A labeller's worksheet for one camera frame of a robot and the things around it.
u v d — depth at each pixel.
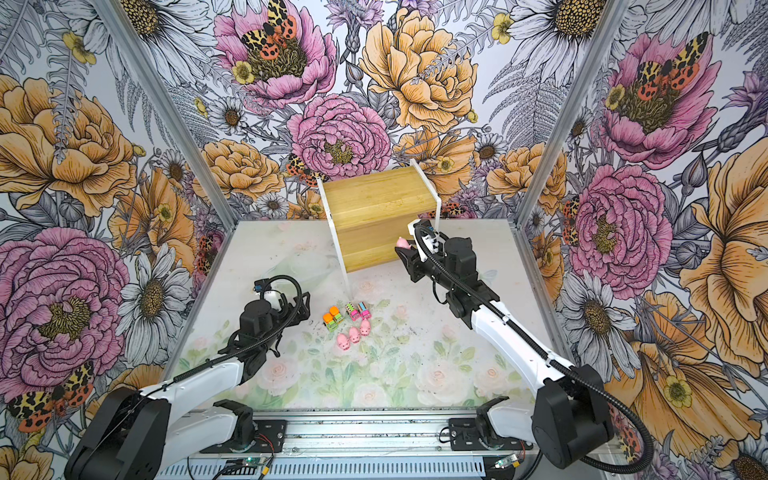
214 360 0.58
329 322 0.92
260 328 0.68
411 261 0.69
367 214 0.79
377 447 0.74
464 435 0.74
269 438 0.73
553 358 0.44
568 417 0.40
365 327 0.92
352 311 0.94
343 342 0.88
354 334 0.90
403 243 0.76
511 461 0.71
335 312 0.94
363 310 0.94
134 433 0.41
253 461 0.71
